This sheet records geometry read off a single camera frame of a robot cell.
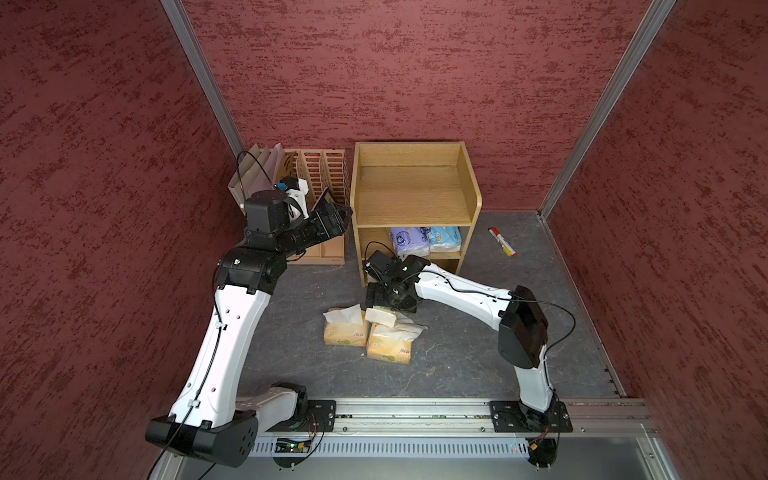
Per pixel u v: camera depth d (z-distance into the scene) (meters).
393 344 0.81
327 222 0.56
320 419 0.74
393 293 0.60
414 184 0.85
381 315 0.84
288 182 0.57
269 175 0.90
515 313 0.54
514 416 0.73
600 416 0.76
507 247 1.10
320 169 1.09
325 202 1.03
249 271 0.43
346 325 0.84
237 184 0.86
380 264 0.66
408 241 0.82
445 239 0.85
